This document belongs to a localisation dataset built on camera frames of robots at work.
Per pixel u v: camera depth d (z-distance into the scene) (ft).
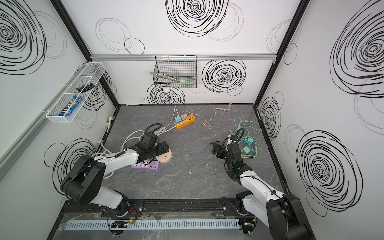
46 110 2.12
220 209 2.46
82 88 2.47
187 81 2.84
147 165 2.42
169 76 2.82
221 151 2.53
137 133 3.37
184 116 3.43
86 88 2.57
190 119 3.55
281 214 1.33
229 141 2.54
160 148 2.71
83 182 1.44
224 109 3.91
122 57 3.07
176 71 2.92
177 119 3.37
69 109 2.18
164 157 2.92
